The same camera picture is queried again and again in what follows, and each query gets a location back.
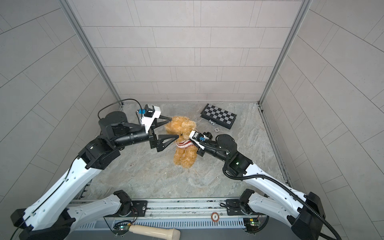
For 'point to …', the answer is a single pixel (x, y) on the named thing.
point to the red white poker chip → (215, 216)
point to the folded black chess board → (220, 116)
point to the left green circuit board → (124, 227)
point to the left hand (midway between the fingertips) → (175, 129)
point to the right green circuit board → (251, 223)
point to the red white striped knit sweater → (187, 143)
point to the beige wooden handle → (156, 232)
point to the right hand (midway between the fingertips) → (188, 137)
